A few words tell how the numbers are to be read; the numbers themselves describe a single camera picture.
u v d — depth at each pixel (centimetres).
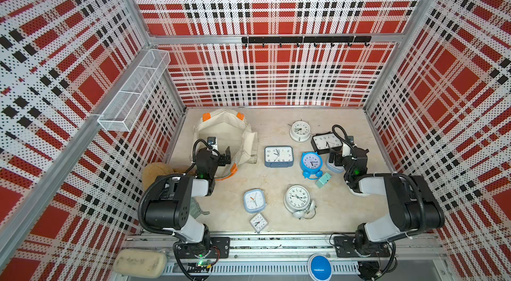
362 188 66
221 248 73
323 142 102
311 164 95
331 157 88
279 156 96
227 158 87
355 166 73
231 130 96
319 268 69
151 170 72
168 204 46
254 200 84
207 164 72
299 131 105
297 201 82
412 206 45
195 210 82
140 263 68
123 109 92
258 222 78
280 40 88
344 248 73
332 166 91
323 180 86
